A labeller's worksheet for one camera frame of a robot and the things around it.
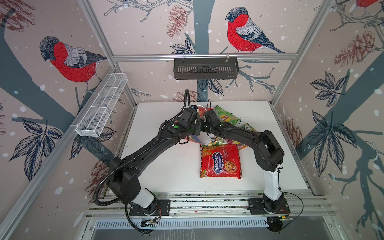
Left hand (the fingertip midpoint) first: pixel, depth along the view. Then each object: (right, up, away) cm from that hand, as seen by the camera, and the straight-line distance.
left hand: (198, 125), depth 80 cm
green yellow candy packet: (+13, -11, +15) cm, 23 cm away
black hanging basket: (+6, +39, +26) cm, 47 cm away
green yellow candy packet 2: (+36, -3, +24) cm, 43 cm away
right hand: (-1, -2, +16) cm, 16 cm away
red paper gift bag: (+2, +8, +3) cm, 9 cm away
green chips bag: (+20, +5, +28) cm, 35 cm away
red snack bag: (+13, -21, +4) cm, 25 cm away
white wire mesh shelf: (-51, +1, -10) cm, 52 cm away
